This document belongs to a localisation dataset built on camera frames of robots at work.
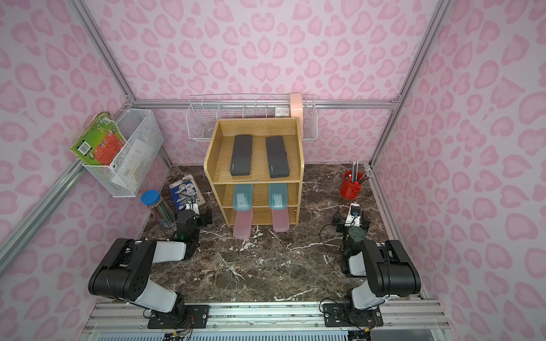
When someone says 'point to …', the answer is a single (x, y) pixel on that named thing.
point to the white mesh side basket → (143, 138)
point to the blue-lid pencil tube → (153, 199)
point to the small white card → (282, 111)
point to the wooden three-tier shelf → (257, 164)
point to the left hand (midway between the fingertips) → (196, 204)
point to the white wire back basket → (202, 111)
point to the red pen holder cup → (349, 189)
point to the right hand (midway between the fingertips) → (350, 208)
